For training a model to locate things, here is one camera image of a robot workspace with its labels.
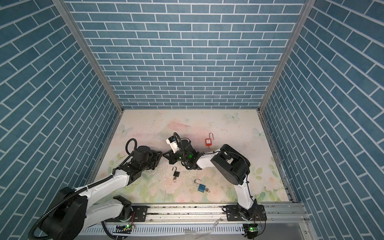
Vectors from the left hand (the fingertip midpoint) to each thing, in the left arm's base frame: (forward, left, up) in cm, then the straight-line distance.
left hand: (164, 151), depth 87 cm
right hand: (-1, +1, -1) cm, 2 cm away
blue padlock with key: (-18, -22, -9) cm, 30 cm away
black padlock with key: (-10, -7, -8) cm, 15 cm away
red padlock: (+11, -27, -6) cm, 30 cm away
